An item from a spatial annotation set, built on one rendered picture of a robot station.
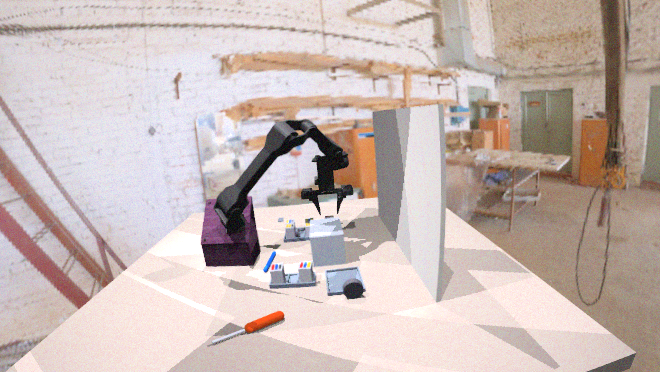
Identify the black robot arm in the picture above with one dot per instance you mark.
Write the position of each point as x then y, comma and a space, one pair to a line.
280, 140

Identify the blue rod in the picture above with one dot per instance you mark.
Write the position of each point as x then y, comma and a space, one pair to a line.
269, 262

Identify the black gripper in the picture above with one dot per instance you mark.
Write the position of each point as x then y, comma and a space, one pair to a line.
326, 184

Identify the black cylinder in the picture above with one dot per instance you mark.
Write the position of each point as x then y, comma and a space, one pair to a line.
352, 288

